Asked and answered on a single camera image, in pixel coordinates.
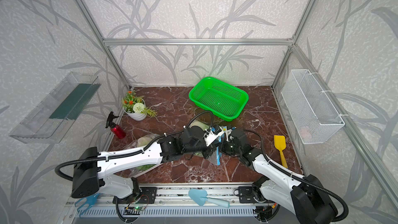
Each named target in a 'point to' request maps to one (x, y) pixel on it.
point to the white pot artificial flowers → (134, 107)
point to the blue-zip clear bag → (215, 157)
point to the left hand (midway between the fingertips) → (221, 145)
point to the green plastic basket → (219, 98)
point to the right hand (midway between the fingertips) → (211, 144)
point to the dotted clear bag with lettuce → (139, 142)
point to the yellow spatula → (280, 143)
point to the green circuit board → (134, 208)
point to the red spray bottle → (115, 129)
